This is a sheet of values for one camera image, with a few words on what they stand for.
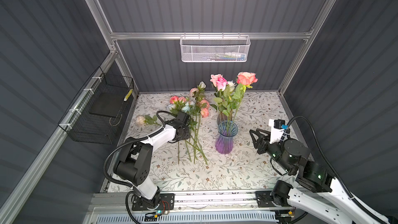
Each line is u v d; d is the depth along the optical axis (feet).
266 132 2.03
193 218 2.53
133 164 1.50
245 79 2.14
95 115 2.37
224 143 3.17
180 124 2.37
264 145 1.80
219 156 2.91
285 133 1.74
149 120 3.33
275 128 1.80
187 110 3.44
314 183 1.46
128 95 2.70
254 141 2.02
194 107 3.55
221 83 2.07
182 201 2.47
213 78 2.23
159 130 1.88
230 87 2.30
